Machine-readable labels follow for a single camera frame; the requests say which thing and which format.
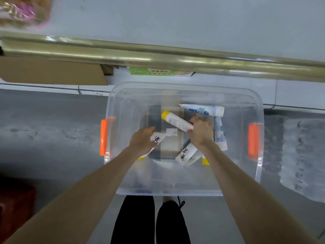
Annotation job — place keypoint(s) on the person's black trousers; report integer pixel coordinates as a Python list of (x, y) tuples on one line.
[(134, 221)]

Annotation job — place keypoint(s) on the pink snack bag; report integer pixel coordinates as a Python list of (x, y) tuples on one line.
[(22, 10)]

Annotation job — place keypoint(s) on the person's left hand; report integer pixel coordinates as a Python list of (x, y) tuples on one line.
[(142, 142)]

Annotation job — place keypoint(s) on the person's right forearm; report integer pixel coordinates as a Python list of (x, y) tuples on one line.
[(248, 200)]

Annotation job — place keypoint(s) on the dark red carton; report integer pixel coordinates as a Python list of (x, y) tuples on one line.
[(15, 210)]

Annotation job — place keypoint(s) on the person's right hand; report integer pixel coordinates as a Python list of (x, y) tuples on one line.
[(203, 134)]

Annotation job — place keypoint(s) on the person's left forearm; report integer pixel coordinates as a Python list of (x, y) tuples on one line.
[(76, 200)]

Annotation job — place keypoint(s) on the shrink-wrapped water bottle pack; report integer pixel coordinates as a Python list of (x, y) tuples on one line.
[(299, 155)]

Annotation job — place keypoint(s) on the brown cardboard sheet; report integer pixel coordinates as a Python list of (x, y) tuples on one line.
[(50, 71)]

